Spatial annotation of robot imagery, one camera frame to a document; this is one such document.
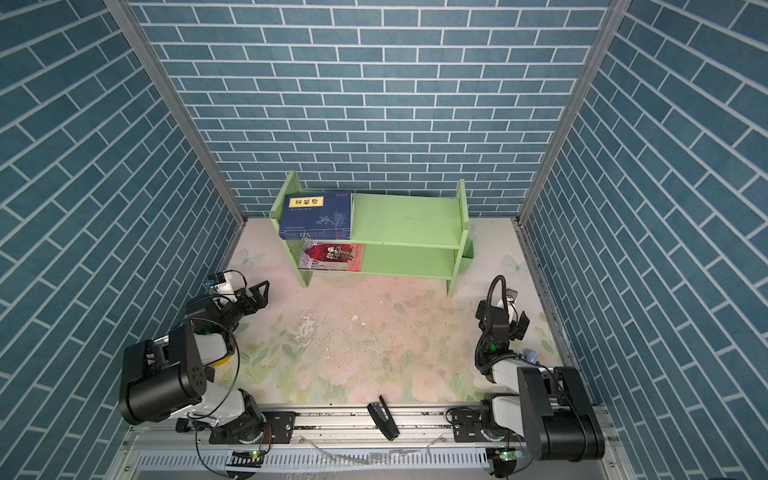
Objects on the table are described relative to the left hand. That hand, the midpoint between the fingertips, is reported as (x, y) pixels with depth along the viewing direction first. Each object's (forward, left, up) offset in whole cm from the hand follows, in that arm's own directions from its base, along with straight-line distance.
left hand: (257, 285), depth 90 cm
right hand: (-7, -75, 0) cm, 76 cm away
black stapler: (-35, -39, -7) cm, 53 cm away
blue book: (+8, -21, +22) cm, 31 cm away
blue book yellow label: (+2, -21, +20) cm, 29 cm away
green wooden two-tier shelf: (+4, -45, +18) cm, 48 cm away
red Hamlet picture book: (+9, -22, +4) cm, 24 cm away
